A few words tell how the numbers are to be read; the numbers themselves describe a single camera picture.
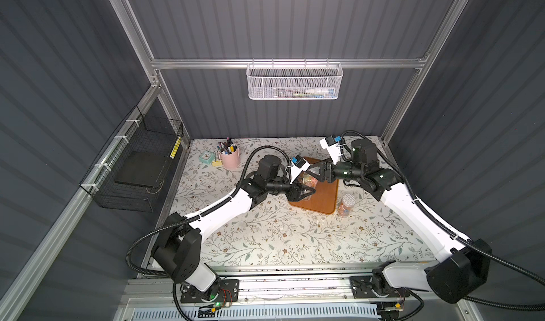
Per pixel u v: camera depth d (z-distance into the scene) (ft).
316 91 2.94
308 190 2.37
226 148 3.32
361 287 2.41
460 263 1.27
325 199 3.17
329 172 2.07
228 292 2.37
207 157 3.65
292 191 2.23
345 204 2.75
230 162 3.34
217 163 3.60
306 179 2.40
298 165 2.19
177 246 1.39
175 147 2.71
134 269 1.38
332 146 2.14
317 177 2.20
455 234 1.36
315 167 2.19
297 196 2.23
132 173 2.29
